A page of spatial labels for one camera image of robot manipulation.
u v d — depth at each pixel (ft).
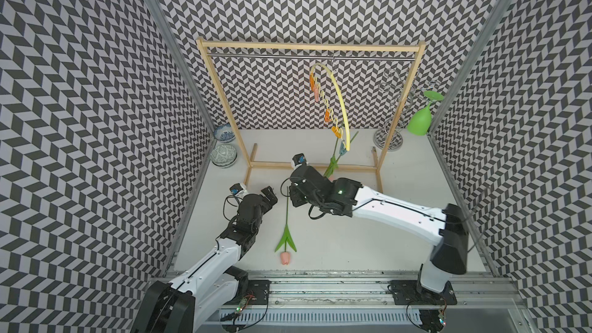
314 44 2.04
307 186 1.76
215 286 1.86
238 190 2.42
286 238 2.74
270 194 2.63
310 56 2.14
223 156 3.46
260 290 2.40
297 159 2.11
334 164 3.19
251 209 2.07
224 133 3.77
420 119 2.89
